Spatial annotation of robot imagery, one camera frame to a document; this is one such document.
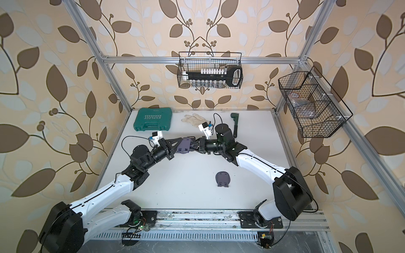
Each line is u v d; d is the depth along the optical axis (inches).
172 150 26.6
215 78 33.4
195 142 28.2
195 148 27.7
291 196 16.6
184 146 27.9
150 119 43.1
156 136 28.4
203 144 26.2
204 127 28.5
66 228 15.9
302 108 27.7
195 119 45.4
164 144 26.1
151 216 29.6
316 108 29.0
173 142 28.9
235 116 45.5
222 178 34.2
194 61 35.9
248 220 28.8
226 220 29.7
